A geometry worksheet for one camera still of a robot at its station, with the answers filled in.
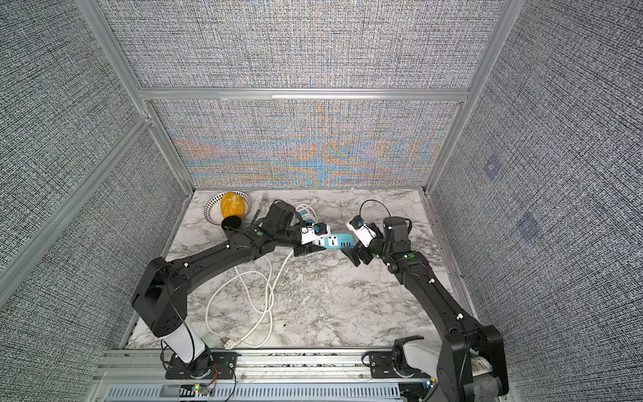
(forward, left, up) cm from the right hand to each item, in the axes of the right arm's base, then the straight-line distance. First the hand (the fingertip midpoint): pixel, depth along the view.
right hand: (355, 230), depth 82 cm
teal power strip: (-3, +7, -2) cm, 8 cm away
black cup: (+12, +47, -13) cm, 50 cm away
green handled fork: (+31, +38, -20) cm, 53 cm away
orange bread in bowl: (+23, +49, -13) cm, 56 cm away
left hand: (-1, +9, -1) cm, 10 cm away
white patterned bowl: (+22, +59, -17) cm, 65 cm away
